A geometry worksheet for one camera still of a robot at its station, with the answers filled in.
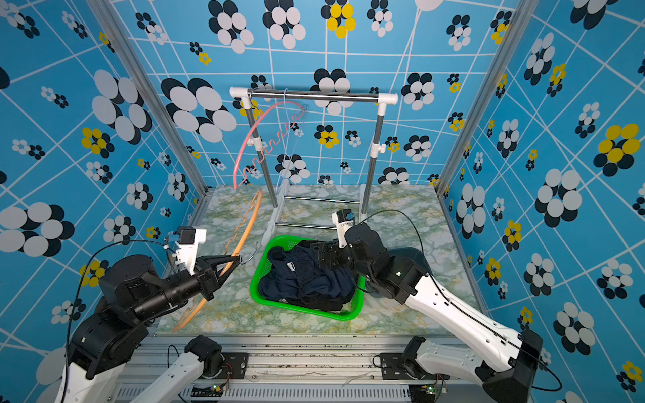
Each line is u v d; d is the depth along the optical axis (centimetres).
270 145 83
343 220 58
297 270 79
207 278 47
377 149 79
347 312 82
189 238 48
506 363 38
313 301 74
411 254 93
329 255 58
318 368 75
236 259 55
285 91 68
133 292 39
